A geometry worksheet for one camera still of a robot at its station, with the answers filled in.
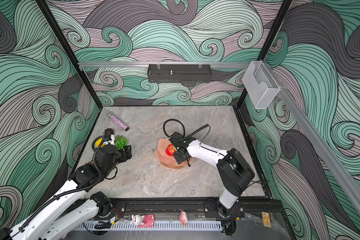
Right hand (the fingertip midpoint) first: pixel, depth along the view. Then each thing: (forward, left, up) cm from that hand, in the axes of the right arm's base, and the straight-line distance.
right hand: (181, 157), depth 88 cm
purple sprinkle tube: (+33, +54, +1) cm, 63 cm away
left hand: (-2, +30, +15) cm, 33 cm away
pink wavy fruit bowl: (-1, +10, -2) cm, 10 cm away
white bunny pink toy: (-32, +17, -1) cm, 36 cm away
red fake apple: (+3, +7, +3) cm, 8 cm away
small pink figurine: (-31, -1, +2) cm, 31 cm away
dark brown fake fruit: (+18, +50, +1) cm, 53 cm away
